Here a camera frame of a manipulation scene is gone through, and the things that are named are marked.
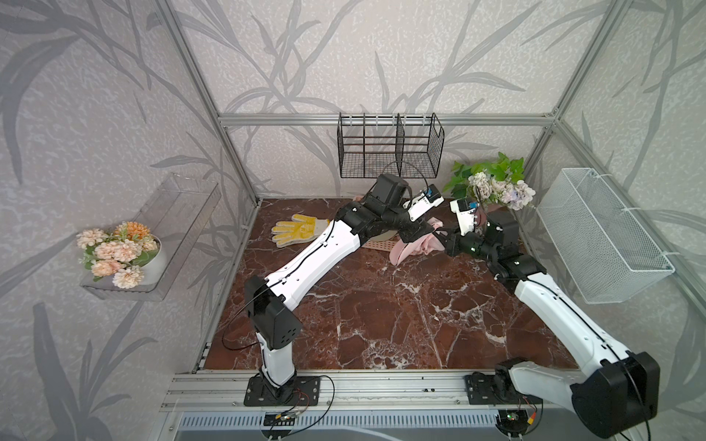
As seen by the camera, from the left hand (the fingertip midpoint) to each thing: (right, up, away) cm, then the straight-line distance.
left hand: (428, 221), depth 72 cm
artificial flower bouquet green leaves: (+26, +13, +14) cm, 32 cm away
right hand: (+2, -2, +4) cm, 5 cm away
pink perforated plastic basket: (-12, -5, -4) cm, 14 cm away
